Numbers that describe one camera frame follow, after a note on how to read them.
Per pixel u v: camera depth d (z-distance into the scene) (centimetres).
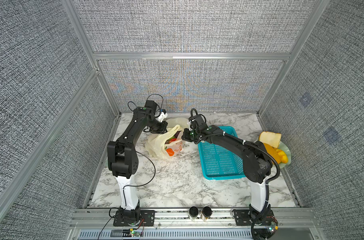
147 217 73
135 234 69
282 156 88
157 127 78
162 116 84
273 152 90
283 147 94
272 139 95
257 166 52
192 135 77
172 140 88
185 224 73
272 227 69
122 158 51
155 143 84
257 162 53
